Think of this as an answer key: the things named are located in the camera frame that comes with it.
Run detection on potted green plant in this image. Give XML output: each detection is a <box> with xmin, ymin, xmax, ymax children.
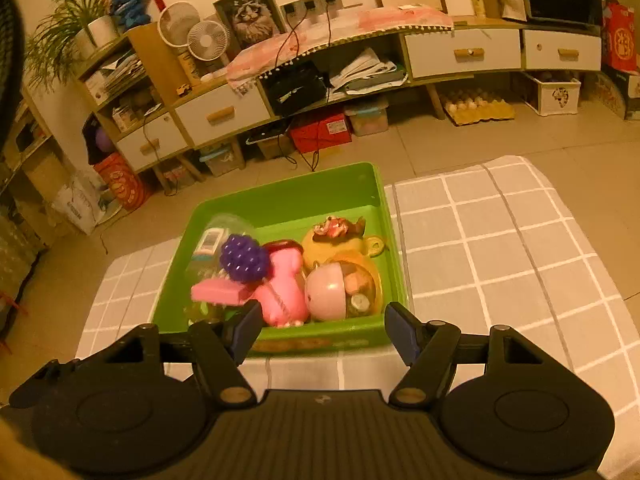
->
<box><xmin>22</xmin><ymin>0</ymin><xmax>128</xmax><ymax>93</ymax></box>

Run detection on wooden shelf unit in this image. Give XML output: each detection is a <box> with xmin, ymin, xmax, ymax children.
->
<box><xmin>0</xmin><ymin>85</ymin><xmax>76</xmax><ymax>251</ymax></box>

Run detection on pink capsule ball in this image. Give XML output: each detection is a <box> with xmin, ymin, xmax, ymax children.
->
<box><xmin>304</xmin><ymin>255</ymin><xmax>373</xmax><ymax>322</ymax></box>

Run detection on pink toy gourd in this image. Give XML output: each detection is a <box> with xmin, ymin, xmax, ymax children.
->
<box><xmin>250</xmin><ymin>240</ymin><xmax>311</xmax><ymax>329</ymax></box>

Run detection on black power cable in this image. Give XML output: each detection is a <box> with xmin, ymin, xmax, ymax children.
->
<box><xmin>287</xmin><ymin>2</ymin><xmax>333</xmax><ymax>173</ymax></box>
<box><xmin>272</xmin><ymin>10</ymin><xmax>301</xmax><ymax>73</ymax></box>

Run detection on dark ribbed object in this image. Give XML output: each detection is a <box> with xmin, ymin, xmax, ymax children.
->
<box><xmin>0</xmin><ymin>0</ymin><xmax>26</xmax><ymax>136</ymax></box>

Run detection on blue plush toy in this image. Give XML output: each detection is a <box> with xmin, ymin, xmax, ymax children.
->
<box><xmin>110</xmin><ymin>0</ymin><xmax>153</xmax><ymax>28</ymax></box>

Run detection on pink rectangular block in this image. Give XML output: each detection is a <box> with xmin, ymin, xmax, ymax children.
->
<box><xmin>191</xmin><ymin>279</ymin><xmax>256</xmax><ymax>307</ymax></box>

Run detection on black hanging cloth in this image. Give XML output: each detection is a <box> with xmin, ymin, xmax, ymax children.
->
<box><xmin>81</xmin><ymin>112</ymin><xmax>108</xmax><ymax>166</ymax></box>

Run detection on green plastic bin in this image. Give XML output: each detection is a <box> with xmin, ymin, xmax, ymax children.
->
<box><xmin>152</xmin><ymin>161</ymin><xmax>408</xmax><ymax>358</ymax></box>

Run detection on black box device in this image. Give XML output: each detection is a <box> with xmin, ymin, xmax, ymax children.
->
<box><xmin>260</xmin><ymin>60</ymin><xmax>331</xmax><ymax>117</ymax></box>

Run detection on grey checked tablecloth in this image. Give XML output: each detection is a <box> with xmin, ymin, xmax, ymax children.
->
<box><xmin>75</xmin><ymin>155</ymin><xmax>640</xmax><ymax>480</ymax></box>

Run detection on orange plastic bowl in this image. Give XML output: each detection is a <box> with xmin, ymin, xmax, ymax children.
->
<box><xmin>320</xmin><ymin>252</ymin><xmax>385</xmax><ymax>320</ymax></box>

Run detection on white drawer wooden handle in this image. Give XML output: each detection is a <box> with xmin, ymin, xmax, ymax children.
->
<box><xmin>174</xmin><ymin>82</ymin><xmax>273</xmax><ymax>148</ymax></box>
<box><xmin>404</xmin><ymin>29</ymin><xmax>522</xmax><ymax>80</ymax></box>
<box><xmin>116</xmin><ymin>112</ymin><xmax>190</xmax><ymax>173</ymax></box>
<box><xmin>521</xmin><ymin>29</ymin><xmax>602</xmax><ymax>72</ymax></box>

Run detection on small white carton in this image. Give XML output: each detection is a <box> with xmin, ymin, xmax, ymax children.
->
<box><xmin>112</xmin><ymin>105</ymin><xmax>136</xmax><ymax>131</ymax></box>

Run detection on stack of books papers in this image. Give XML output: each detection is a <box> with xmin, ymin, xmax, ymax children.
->
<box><xmin>82</xmin><ymin>52</ymin><xmax>146</xmax><ymax>98</ymax></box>

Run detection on thin dark cable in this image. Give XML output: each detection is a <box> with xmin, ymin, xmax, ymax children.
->
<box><xmin>140</xmin><ymin>112</ymin><xmax>166</xmax><ymax>161</ymax></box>

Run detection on printed carton box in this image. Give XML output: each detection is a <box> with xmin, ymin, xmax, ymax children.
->
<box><xmin>177</xmin><ymin>52</ymin><xmax>211</xmax><ymax>86</ymax></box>

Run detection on pink fringed cloth runner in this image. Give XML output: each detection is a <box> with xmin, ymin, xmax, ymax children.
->
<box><xmin>225</xmin><ymin>6</ymin><xmax>455</xmax><ymax>93</ymax></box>

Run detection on cardboard egg tray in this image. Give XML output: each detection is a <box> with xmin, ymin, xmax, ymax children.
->
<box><xmin>442</xmin><ymin>87</ymin><xmax>516</xmax><ymax>126</ymax></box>

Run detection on small brown red figurine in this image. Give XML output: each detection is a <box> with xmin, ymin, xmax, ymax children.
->
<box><xmin>314</xmin><ymin>216</ymin><xmax>368</xmax><ymax>241</ymax></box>

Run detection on clear cotton swab jar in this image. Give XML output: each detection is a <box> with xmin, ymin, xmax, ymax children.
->
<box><xmin>189</xmin><ymin>212</ymin><xmax>261</xmax><ymax>286</ymax></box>

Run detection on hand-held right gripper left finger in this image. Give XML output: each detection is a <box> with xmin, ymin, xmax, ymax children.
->
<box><xmin>102</xmin><ymin>299</ymin><xmax>263</xmax><ymax>407</ymax></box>

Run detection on framed cat picture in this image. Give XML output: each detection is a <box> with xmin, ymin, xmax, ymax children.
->
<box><xmin>213</xmin><ymin>0</ymin><xmax>288</xmax><ymax>51</ymax></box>

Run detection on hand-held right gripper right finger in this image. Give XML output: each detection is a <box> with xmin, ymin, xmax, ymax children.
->
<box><xmin>384</xmin><ymin>301</ymin><xmax>551</xmax><ymax>408</ymax></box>

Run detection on storage box black lid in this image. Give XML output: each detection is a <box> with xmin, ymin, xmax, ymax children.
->
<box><xmin>247</xmin><ymin>120</ymin><xmax>296</xmax><ymax>161</ymax></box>

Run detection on dotted curtain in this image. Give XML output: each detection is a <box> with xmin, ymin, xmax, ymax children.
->
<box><xmin>0</xmin><ymin>195</ymin><xmax>53</xmax><ymax>346</ymax></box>

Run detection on small white desk fan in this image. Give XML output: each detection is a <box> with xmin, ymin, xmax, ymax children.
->
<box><xmin>187</xmin><ymin>20</ymin><xmax>231</xmax><ymax>63</ymax></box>

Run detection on white cutout crate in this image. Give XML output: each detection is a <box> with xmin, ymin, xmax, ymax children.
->
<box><xmin>522</xmin><ymin>72</ymin><xmax>583</xmax><ymax>117</ymax></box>

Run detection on purple toy grapes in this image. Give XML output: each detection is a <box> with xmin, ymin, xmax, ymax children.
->
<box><xmin>220</xmin><ymin>233</ymin><xmax>271</xmax><ymax>283</ymax></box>

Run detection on large white desk fan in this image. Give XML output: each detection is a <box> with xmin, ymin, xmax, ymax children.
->
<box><xmin>159</xmin><ymin>1</ymin><xmax>201</xmax><ymax>48</ymax></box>

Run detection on dark gift box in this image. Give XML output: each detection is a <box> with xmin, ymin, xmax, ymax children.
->
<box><xmin>582</xmin><ymin>70</ymin><xmax>628</xmax><ymax>118</ymax></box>

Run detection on clear box teal lid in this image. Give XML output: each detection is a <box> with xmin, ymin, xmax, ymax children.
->
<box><xmin>200</xmin><ymin>142</ymin><xmax>246</xmax><ymax>177</ymax></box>

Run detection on white plastic bag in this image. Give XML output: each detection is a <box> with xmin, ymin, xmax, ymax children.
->
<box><xmin>52</xmin><ymin>167</ymin><xmax>108</xmax><ymax>236</ymax></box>

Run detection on wooden TV cabinet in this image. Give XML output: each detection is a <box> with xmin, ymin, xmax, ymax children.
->
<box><xmin>75</xmin><ymin>15</ymin><xmax>603</xmax><ymax>181</ymax></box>

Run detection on small clear storage box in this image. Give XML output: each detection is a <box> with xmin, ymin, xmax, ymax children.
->
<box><xmin>160</xmin><ymin>160</ymin><xmax>198</xmax><ymax>188</ymax></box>

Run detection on red gift box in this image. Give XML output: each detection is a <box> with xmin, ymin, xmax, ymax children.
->
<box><xmin>602</xmin><ymin>2</ymin><xmax>638</xmax><ymax>73</ymax></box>

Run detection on red shoe box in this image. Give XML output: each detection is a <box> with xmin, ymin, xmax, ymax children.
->
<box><xmin>290</xmin><ymin>112</ymin><xmax>353</xmax><ymax>153</ymax></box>

